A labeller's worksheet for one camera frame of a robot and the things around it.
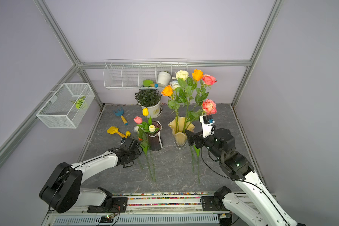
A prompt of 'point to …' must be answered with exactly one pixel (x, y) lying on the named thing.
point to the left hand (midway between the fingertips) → (137, 153)
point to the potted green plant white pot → (150, 99)
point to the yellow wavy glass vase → (178, 126)
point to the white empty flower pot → (164, 78)
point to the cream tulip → (152, 128)
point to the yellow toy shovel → (113, 129)
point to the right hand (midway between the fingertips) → (194, 127)
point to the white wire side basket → (68, 106)
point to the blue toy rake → (120, 113)
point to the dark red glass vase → (154, 141)
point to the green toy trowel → (149, 83)
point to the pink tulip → (138, 120)
